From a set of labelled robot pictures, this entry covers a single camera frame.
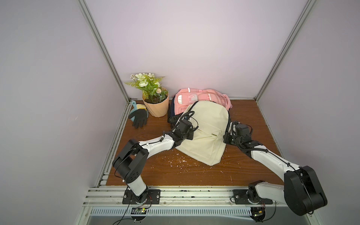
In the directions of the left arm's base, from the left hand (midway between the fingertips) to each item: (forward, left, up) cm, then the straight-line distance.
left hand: (193, 129), depth 90 cm
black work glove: (+16, +41, -8) cm, 45 cm away
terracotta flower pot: (+17, +26, 0) cm, 31 cm away
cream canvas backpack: (-9, -9, -5) cm, 14 cm away
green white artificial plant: (+23, +30, +18) cm, 42 cm away
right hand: (0, -22, +1) cm, 22 cm away
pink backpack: (+34, +7, -3) cm, 35 cm away
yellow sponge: (+26, +43, -6) cm, 51 cm away
